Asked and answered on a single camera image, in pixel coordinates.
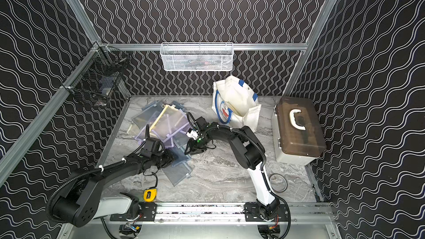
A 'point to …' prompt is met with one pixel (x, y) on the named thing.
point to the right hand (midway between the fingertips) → (189, 154)
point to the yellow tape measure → (149, 195)
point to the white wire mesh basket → (196, 56)
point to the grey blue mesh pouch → (177, 170)
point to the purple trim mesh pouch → (169, 124)
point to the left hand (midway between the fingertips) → (177, 155)
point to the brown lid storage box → (297, 134)
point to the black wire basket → (98, 76)
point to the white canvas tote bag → (235, 104)
